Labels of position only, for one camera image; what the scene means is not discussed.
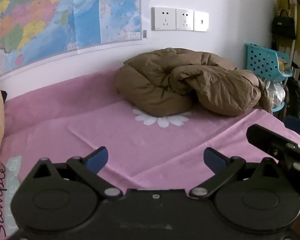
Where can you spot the black bag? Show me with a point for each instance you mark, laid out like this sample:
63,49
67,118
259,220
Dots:
296,97

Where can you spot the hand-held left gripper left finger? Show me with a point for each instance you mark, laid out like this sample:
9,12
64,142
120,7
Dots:
98,158

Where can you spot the black handbag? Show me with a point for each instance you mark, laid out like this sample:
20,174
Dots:
283,26

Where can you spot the pink printed bed sheet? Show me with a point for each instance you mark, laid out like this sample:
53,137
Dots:
140,140

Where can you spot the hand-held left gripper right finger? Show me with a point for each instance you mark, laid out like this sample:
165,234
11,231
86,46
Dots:
213,158

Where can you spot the colourful wall map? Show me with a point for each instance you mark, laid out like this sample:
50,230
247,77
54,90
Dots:
40,17

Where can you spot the small black object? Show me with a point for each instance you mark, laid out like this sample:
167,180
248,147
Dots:
3,96

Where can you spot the white wall socket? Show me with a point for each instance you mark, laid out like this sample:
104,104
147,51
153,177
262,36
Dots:
185,20
163,18

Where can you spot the teal plastic basket rack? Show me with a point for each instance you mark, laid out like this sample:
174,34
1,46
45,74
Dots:
261,60

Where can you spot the brown down jacket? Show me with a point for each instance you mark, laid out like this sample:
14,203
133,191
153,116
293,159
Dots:
185,85

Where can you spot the clear plastic bag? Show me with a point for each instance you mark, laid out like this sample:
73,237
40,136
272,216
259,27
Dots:
275,92

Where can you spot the dark blue cloth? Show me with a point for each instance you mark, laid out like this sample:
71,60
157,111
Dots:
296,126

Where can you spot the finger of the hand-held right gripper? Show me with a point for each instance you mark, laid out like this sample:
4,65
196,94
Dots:
265,136

